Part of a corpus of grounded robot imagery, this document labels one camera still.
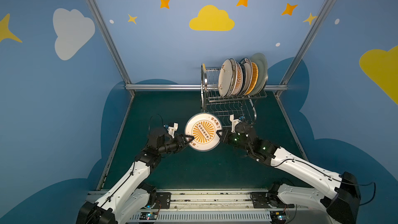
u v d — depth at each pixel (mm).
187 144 746
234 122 692
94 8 764
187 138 763
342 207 388
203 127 782
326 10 781
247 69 732
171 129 742
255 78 733
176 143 686
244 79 715
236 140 630
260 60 754
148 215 707
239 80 770
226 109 1070
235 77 703
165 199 749
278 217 712
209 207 738
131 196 574
